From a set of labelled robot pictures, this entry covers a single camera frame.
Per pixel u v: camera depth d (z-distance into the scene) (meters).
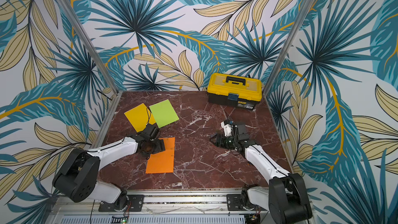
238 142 0.66
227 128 0.79
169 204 0.75
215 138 0.77
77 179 0.43
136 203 0.72
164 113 1.07
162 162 0.85
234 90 1.00
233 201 0.73
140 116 1.09
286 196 0.41
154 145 0.80
